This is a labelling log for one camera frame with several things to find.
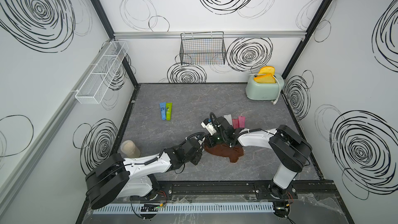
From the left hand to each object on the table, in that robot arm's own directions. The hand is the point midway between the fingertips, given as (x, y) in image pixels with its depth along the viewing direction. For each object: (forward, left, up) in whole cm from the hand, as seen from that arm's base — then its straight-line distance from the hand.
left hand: (199, 151), depth 84 cm
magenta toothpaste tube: (+21, -27, -1) cm, 34 cm away
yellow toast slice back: (+47, -42, +20) cm, 66 cm away
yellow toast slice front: (+40, -42, +19) cm, 61 cm away
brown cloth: (+1, -13, 0) cm, 13 cm away
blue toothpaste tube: (+28, +25, 0) cm, 38 cm away
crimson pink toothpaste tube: (+19, -22, -1) cm, 29 cm away
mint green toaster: (+39, -40, +8) cm, 57 cm away
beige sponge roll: (-2, +36, +6) cm, 37 cm away
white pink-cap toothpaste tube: (+22, -18, -1) cm, 29 cm away
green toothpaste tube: (+27, +22, -1) cm, 35 cm away
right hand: (+4, -1, +2) cm, 5 cm away
